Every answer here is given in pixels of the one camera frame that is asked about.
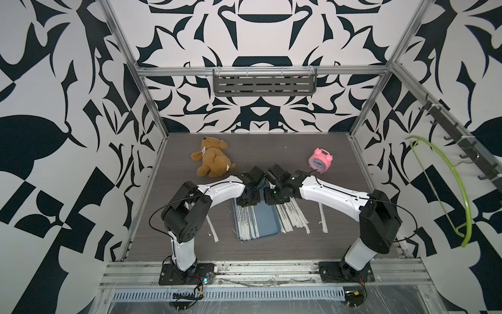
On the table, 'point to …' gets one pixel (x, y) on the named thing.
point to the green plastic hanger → (469, 219)
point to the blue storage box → (267, 217)
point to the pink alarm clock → (320, 161)
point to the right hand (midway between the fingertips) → (265, 197)
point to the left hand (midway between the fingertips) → (253, 198)
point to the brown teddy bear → (216, 161)
